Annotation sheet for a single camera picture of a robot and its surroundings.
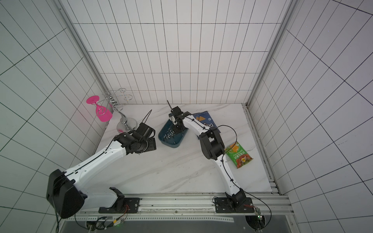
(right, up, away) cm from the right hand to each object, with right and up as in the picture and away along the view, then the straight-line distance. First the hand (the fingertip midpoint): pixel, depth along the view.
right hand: (172, 129), depth 103 cm
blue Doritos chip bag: (+26, +7, +6) cm, 27 cm away
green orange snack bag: (+42, -13, -13) cm, 46 cm away
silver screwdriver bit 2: (-4, -5, -4) cm, 8 cm away
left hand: (-11, -9, -22) cm, 27 cm away
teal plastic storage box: (-3, -5, -3) cm, 7 cm away
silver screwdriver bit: (-1, -3, -3) cm, 4 cm away
